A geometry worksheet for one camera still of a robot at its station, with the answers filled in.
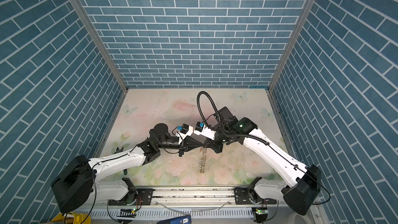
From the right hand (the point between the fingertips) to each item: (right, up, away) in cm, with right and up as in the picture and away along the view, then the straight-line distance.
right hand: (206, 144), depth 71 cm
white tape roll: (+37, -32, -4) cm, 50 cm away
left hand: (-2, -1, -2) cm, 3 cm away
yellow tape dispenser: (-55, -29, -8) cm, 62 cm away
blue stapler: (-9, -31, -6) cm, 32 cm away
